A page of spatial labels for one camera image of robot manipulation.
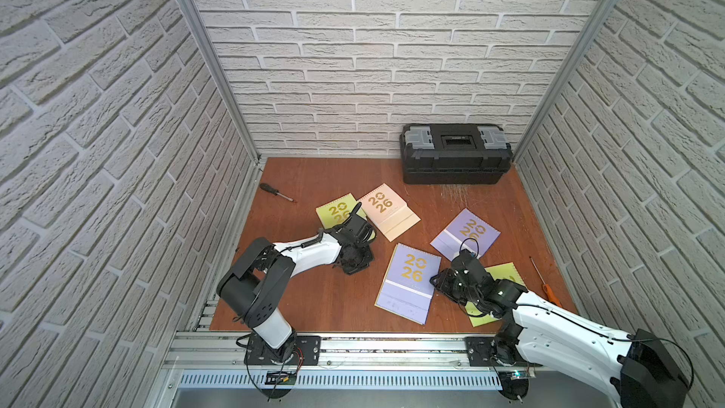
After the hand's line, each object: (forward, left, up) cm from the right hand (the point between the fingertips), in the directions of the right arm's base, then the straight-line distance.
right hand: (433, 282), depth 83 cm
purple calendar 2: (-1, +8, -1) cm, 8 cm away
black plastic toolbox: (+41, -14, +14) cm, 45 cm away
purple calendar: (+17, -15, -1) cm, 22 cm away
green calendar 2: (+3, -24, -3) cm, 25 cm away
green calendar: (+29, +30, -1) cm, 41 cm away
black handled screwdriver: (+39, +54, -1) cm, 67 cm away
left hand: (+8, +17, -1) cm, 19 cm away
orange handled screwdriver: (-3, -35, -3) cm, 35 cm away
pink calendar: (+27, +11, -1) cm, 29 cm away
